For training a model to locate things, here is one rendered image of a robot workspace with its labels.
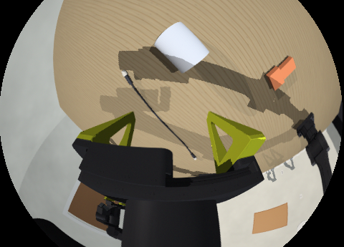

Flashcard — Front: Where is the white cylinder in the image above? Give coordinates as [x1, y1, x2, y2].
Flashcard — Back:
[154, 22, 209, 73]

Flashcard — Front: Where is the orange stepped block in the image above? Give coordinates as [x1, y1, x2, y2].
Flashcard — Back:
[266, 57, 296, 91]

